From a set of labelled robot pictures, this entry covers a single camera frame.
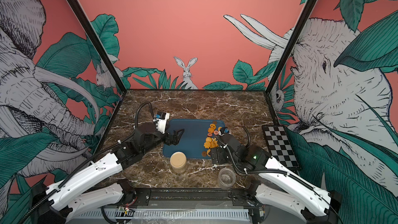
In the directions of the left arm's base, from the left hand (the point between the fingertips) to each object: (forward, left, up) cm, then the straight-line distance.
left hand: (177, 125), depth 73 cm
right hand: (-10, -18, -6) cm, 22 cm away
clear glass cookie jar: (-19, -24, -23) cm, 39 cm away
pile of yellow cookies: (+1, -18, -22) cm, 28 cm away
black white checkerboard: (-4, -58, -21) cm, 62 cm away
